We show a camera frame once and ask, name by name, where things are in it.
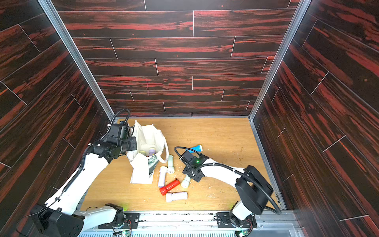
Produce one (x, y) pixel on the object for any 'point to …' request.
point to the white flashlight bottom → (179, 195)
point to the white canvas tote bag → (150, 147)
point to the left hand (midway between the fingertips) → (134, 141)
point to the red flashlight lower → (164, 189)
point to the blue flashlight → (199, 148)
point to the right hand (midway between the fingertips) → (190, 171)
